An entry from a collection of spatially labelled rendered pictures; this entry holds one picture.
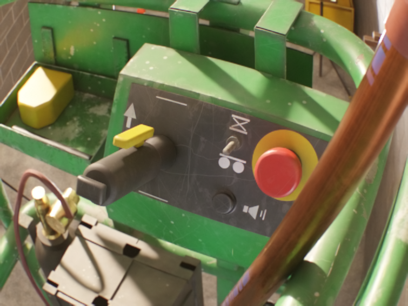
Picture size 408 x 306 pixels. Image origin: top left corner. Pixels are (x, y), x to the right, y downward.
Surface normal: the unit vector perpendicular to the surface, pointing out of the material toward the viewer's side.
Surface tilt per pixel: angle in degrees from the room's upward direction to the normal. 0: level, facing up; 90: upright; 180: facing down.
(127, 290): 0
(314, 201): 83
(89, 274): 0
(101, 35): 90
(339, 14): 90
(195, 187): 57
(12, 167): 0
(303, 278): 27
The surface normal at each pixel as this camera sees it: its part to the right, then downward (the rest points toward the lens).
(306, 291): -0.17, -0.70
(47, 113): 0.39, 0.68
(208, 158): -0.36, 0.22
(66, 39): -0.41, 0.69
